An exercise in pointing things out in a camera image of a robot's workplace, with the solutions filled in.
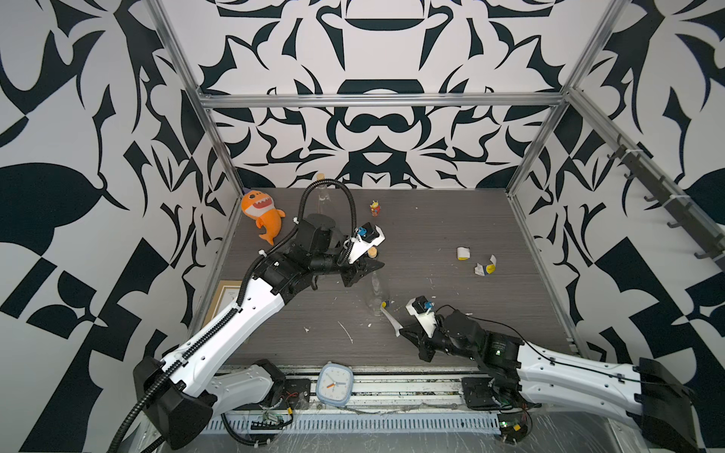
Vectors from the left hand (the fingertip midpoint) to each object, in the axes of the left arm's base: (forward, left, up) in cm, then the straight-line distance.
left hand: (373, 250), depth 69 cm
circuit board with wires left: (-31, +25, -24) cm, 47 cm away
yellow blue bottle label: (+14, -33, -26) cm, 44 cm away
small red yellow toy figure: (+34, -4, -23) cm, 41 cm away
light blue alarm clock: (-24, +10, -25) cm, 36 cm away
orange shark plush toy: (+33, +38, -19) cm, 54 cm away
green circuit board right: (-34, -34, -29) cm, 56 cm away
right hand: (-13, -7, -19) cm, 24 cm away
